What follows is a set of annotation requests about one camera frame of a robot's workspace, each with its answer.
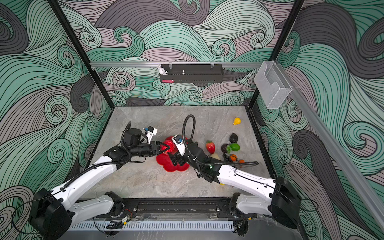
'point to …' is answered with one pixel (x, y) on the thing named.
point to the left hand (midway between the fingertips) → (167, 147)
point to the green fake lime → (233, 146)
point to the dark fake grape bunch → (226, 158)
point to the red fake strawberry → (210, 146)
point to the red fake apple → (173, 149)
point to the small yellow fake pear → (237, 121)
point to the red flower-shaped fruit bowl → (165, 160)
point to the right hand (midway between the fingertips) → (175, 147)
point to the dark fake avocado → (233, 138)
